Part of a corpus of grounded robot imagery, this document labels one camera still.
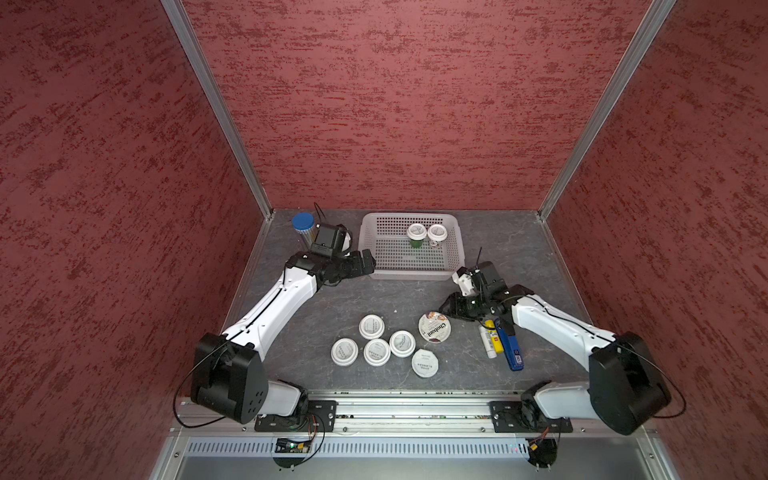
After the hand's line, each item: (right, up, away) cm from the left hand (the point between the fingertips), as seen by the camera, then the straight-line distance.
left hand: (361, 271), depth 83 cm
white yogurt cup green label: (+17, +11, +20) cm, 29 cm away
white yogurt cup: (+25, +12, +22) cm, 35 cm away
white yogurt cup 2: (+3, -16, 0) cm, 16 cm away
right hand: (+24, -13, +1) cm, 27 cm away
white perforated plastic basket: (+6, +10, +26) cm, 29 cm away
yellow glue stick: (+40, -22, +2) cm, 45 cm away
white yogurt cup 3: (+12, -20, -3) cm, 23 cm away
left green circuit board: (-17, -42, -11) cm, 47 cm away
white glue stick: (+37, -21, +2) cm, 43 cm away
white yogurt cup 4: (+5, -21, -5) cm, 23 cm away
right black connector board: (+45, -42, -14) cm, 63 cm away
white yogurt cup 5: (-4, -22, -4) cm, 22 cm away
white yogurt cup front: (+18, -24, -6) cm, 30 cm away
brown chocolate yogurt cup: (+21, -16, +2) cm, 27 cm away
